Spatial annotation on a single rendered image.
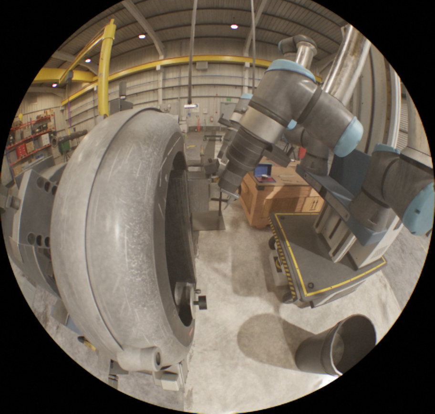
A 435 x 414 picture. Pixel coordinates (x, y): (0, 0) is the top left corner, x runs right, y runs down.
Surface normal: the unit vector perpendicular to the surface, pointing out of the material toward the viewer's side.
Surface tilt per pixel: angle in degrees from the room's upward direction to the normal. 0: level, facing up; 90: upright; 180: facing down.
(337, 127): 100
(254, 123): 86
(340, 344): 0
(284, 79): 89
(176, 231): 86
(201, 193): 86
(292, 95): 104
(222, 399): 0
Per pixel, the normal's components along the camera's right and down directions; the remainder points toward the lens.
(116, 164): 0.30, -0.44
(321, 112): -0.51, 0.57
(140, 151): 0.76, -0.39
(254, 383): 0.03, -0.86
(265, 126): -0.18, 0.60
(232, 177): -0.05, 0.33
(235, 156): -0.58, 0.34
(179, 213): 0.11, 0.45
